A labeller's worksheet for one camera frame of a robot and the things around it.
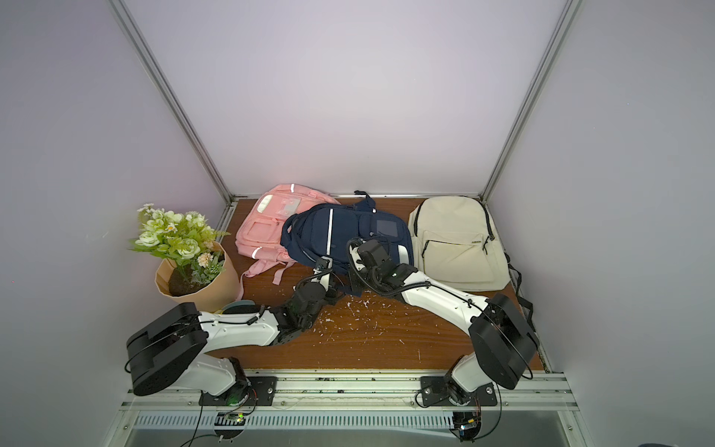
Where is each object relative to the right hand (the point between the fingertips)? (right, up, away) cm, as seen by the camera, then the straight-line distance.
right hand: (349, 262), depth 83 cm
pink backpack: (-37, +8, +24) cm, 45 cm away
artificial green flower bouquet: (-45, +8, -9) cm, 46 cm away
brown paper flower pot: (-52, -7, -1) cm, 52 cm away
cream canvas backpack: (+39, +3, +20) cm, 44 cm away
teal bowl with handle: (-35, -15, +5) cm, 39 cm away
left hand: (-4, -4, +2) cm, 6 cm away
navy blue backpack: (-9, +9, +9) cm, 16 cm away
